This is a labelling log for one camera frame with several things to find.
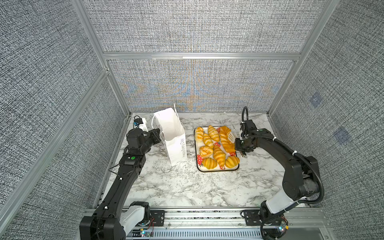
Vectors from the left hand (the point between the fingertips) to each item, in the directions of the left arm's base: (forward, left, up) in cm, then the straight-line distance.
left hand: (160, 129), depth 78 cm
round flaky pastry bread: (-3, -25, -20) cm, 33 cm away
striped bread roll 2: (+10, -22, -19) cm, 31 cm away
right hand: (-3, -44, -16) cm, 47 cm away
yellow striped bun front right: (-11, -40, -20) cm, 46 cm away
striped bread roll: (+11, -32, -20) cm, 40 cm away
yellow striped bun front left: (-11, -26, -20) cm, 35 cm away
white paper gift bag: (+10, -4, -17) cm, 20 cm away
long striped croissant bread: (-6, -34, -21) cm, 40 cm away
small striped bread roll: (+6, -28, -21) cm, 36 cm away
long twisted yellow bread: (+1, -40, -19) cm, 44 cm away
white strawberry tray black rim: (-11, -21, -25) cm, 34 cm away
